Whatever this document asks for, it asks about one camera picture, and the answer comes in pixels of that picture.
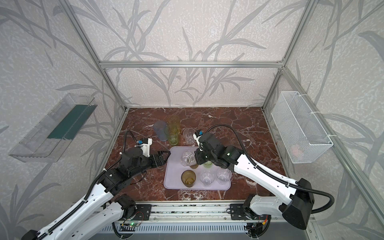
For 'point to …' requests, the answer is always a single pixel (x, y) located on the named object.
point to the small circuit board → (132, 224)
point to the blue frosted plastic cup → (159, 127)
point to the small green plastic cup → (208, 164)
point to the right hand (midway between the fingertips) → (194, 152)
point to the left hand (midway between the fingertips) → (166, 155)
